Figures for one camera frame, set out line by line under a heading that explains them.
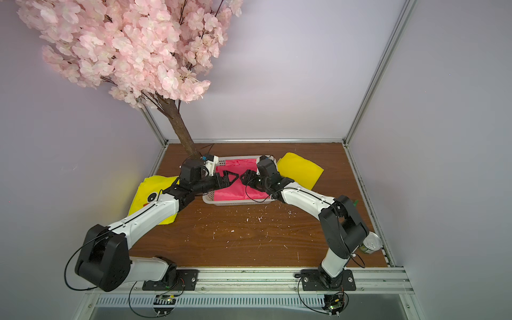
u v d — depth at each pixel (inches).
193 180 25.8
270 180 26.3
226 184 28.6
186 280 29.0
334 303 27.6
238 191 33.6
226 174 29.2
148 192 38.4
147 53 18.3
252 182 29.9
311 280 28.6
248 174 30.6
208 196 34.6
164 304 28.5
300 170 43.2
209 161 29.9
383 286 28.7
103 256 16.4
